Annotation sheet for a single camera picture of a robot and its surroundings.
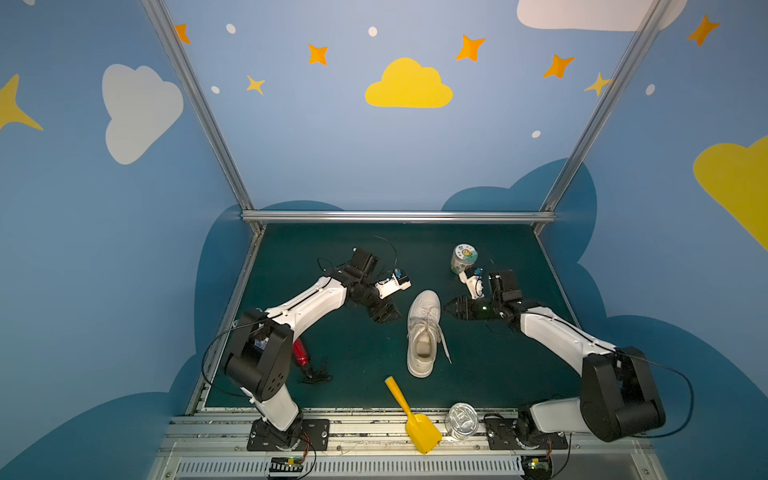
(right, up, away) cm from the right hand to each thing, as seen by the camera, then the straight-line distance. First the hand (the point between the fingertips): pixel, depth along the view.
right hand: (453, 304), depth 88 cm
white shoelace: (-8, -3, +1) cm, 8 cm away
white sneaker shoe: (-9, -7, -4) cm, 13 cm away
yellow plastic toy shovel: (-11, -31, -13) cm, 35 cm away
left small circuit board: (-45, -37, -15) cm, 60 cm away
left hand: (-18, +1, -1) cm, 18 cm away
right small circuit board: (+18, -38, -15) cm, 45 cm away
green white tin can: (+7, +14, +15) cm, 22 cm away
